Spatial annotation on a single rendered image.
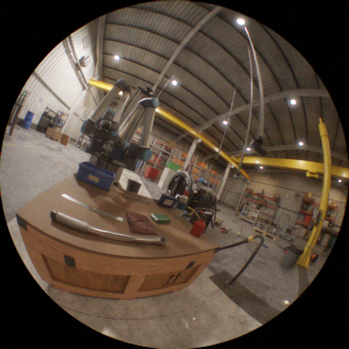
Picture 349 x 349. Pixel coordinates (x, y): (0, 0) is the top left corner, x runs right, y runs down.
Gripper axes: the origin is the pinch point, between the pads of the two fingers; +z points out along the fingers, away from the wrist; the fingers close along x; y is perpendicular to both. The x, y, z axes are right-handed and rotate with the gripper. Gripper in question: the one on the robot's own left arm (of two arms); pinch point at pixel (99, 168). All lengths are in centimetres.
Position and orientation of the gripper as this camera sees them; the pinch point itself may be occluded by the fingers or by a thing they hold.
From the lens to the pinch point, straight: 103.9
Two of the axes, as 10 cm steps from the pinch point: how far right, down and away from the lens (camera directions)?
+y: 7.8, 3.5, 5.2
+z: -3.9, 9.2, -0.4
